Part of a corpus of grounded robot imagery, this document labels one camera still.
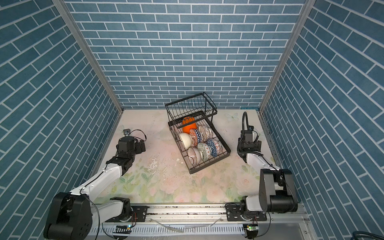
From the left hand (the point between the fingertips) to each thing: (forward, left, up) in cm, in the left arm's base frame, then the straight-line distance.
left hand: (134, 141), depth 88 cm
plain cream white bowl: (+2, -31, -1) cm, 31 cm away
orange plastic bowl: (+12, -31, -4) cm, 33 cm away
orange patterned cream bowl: (+8, -35, -8) cm, 37 cm away
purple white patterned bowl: (-9, -36, -1) cm, 37 cm away
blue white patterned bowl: (-3, -48, -8) cm, 49 cm away
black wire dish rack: (+21, -39, +9) cm, 46 cm away
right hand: (+1, -71, -1) cm, 71 cm away
